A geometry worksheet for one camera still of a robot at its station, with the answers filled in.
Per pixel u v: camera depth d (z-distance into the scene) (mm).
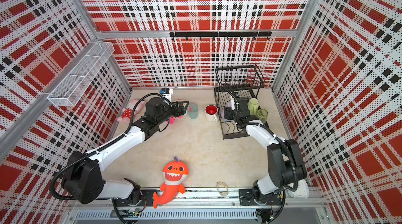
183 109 744
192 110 998
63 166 703
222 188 774
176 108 715
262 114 907
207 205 725
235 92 797
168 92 719
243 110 689
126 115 983
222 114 956
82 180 419
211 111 1035
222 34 885
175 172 742
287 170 442
